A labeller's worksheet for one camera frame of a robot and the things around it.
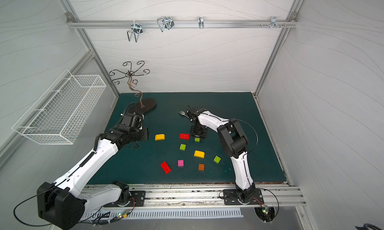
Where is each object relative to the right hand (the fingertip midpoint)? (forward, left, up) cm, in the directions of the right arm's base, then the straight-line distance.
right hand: (196, 136), depth 96 cm
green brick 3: (-14, -13, 0) cm, 19 cm away
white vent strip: (-42, +16, -1) cm, 45 cm away
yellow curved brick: (-2, +25, +1) cm, 25 cm away
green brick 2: (-8, +8, +1) cm, 11 cm away
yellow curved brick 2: (-12, -2, 0) cm, 12 cm away
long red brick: (-21, +16, +2) cm, 26 cm away
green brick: (-3, -1, +1) cm, 3 cm away
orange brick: (-20, -4, +1) cm, 20 cm away
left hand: (-7, +27, +15) cm, 31 cm away
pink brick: (-18, +8, +1) cm, 20 cm away
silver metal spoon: (+18, +11, 0) cm, 21 cm away
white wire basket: (-8, +63, +32) cm, 71 cm away
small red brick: (0, +8, 0) cm, 8 cm away
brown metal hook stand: (+22, +42, +2) cm, 48 cm away
